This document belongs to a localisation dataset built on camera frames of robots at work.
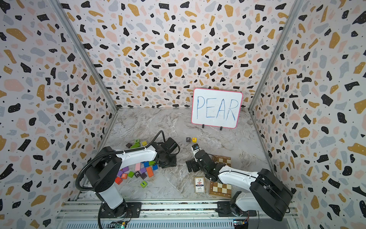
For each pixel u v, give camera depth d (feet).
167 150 2.34
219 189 2.57
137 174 2.80
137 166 2.86
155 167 2.90
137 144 3.26
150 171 2.86
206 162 2.13
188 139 3.30
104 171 1.48
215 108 3.38
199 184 2.68
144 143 3.21
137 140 3.28
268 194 1.39
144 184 2.67
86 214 2.40
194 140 3.29
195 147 2.52
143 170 2.87
